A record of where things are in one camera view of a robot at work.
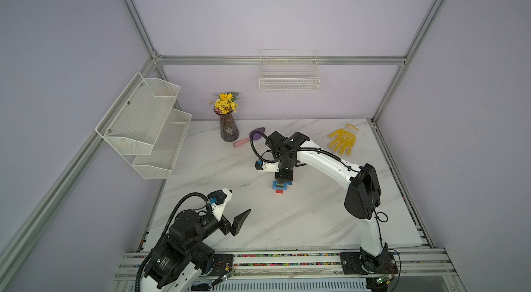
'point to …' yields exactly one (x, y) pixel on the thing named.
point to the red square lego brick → (278, 191)
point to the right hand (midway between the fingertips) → (284, 177)
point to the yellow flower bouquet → (226, 103)
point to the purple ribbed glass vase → (229, 130)
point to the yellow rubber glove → (346, 138)
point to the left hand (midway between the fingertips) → (238, 204)
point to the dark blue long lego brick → (284, 187)
